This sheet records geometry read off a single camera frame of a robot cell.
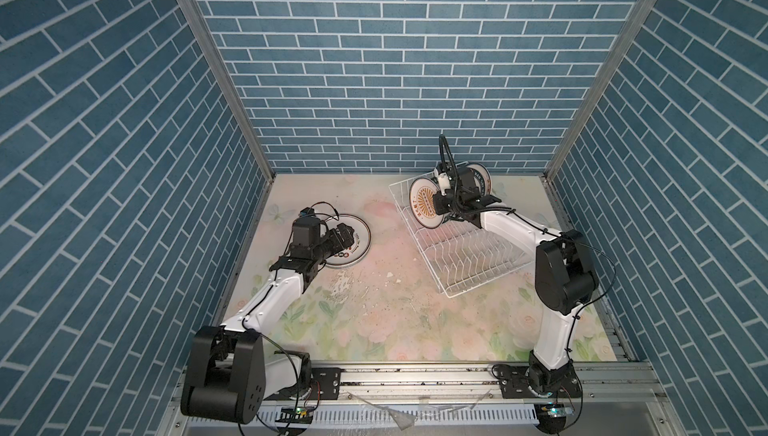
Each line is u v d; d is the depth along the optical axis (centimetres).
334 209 79
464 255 96
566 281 51
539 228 57
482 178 102
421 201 102
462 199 74
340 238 78
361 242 97
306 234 66
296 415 72
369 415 71
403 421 70
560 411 71
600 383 76
